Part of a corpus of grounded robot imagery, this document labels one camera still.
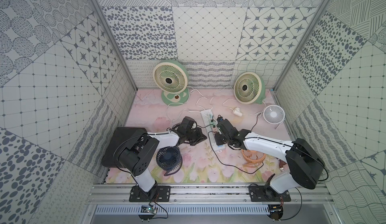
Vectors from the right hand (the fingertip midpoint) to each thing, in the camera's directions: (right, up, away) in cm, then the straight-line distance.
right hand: (218, 137), depth 89 cm
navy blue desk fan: (-27, -8, -12) cm, 31 cm away
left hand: (-6, +2, 0) cm, 7 cm away
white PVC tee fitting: (+15, +15, +15) cm, 26 cm away
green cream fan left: (-29, +37, +3) cm, 47 cm away
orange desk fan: (+17, -8, -11) cm, 22 cm away
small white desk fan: (+37, +14, +6) cm, 40 cm away
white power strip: (-5, +10, +10) cm, 15 cm away
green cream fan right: (+23, +31, +13) cm, 41 cm away
